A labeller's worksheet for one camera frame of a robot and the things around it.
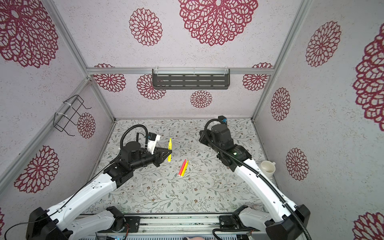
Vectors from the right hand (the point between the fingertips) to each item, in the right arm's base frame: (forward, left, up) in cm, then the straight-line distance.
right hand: (199, 130), depth 71 cm
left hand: (-8, +14, -9) cm, 18 cm away
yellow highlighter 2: (-5, +8, -31) cm, 33 cm away
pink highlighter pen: (-4, +10, -32) cm, 34 cm away
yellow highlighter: (-7, +14, -5) cm, 17 cm away
